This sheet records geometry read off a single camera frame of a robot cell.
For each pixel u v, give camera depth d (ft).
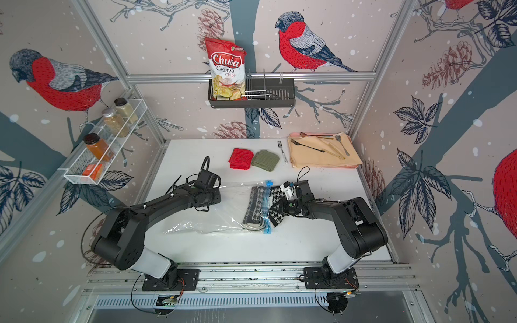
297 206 2.57
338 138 3.97
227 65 2.57
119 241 1.44
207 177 2.40
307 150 3.78
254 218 2.80
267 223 2.68
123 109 2.63
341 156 3.70
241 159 3.49
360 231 1.52
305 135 4.01
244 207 2.98
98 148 2.20
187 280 2.40
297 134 4.04
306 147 3.87
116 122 2.47
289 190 2.87
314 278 2.39
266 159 3.49
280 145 3.88
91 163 2.31
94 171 2.13
